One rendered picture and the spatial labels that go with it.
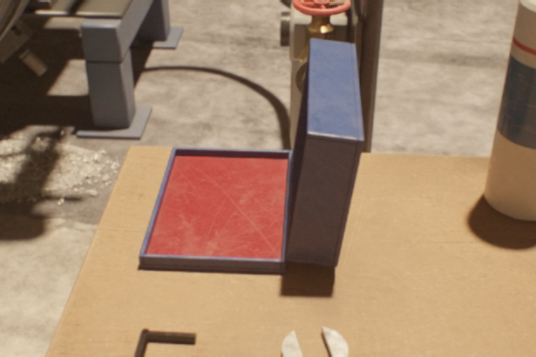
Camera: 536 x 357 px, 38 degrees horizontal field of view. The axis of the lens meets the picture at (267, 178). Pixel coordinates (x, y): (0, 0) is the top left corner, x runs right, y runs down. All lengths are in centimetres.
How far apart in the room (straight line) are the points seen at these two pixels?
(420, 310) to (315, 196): 11
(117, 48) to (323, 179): 115
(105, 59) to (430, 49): 91
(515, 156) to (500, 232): 6
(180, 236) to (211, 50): 152
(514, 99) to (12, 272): 97
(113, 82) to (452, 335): 124
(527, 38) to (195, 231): 29
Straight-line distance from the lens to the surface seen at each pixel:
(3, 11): 132
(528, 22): 60
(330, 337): 53
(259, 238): 61
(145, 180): 69
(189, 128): 173
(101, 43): 165
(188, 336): 53
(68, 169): 162
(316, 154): 52
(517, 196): 65
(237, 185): 67
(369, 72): 97
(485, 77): 203
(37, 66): 147
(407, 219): 65
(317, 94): 57
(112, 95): 170
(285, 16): 109
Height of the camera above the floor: 85
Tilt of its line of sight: 33 degrees down
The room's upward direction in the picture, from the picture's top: straight up
